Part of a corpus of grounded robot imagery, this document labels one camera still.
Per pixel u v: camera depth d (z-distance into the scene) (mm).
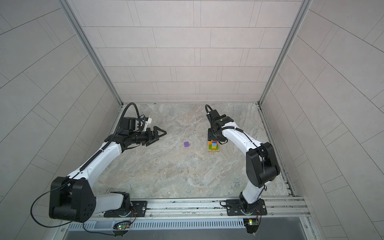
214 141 823
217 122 629
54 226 404
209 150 910
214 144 866
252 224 680
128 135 627
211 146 889
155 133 703
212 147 884
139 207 717
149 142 718
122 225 642
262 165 446
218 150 910
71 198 390
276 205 731
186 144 939
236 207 708
